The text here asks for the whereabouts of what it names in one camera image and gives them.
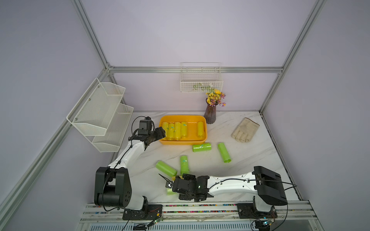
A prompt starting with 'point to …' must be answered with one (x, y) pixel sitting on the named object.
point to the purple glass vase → (210, 113)
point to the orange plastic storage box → (191, 137)
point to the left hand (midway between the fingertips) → (160, 134)
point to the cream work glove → (245, 130)
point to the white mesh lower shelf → (111, 141)
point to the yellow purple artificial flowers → (214, 98)
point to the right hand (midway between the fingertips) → (185, 183)
